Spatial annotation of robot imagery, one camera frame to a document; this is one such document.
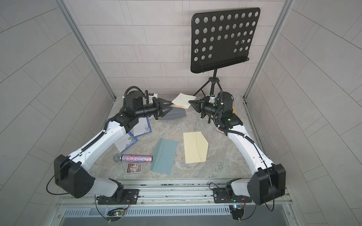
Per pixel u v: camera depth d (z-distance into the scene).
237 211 0.68
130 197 0.71
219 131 0.55
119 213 0.65
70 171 0.38
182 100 0.69
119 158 0.81
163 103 0.64
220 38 0.68
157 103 0.62
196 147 0.89
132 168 0.79
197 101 0.62
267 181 0.38
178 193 0.73
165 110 0.68
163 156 0.86
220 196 0.71
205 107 0.63
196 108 0.65
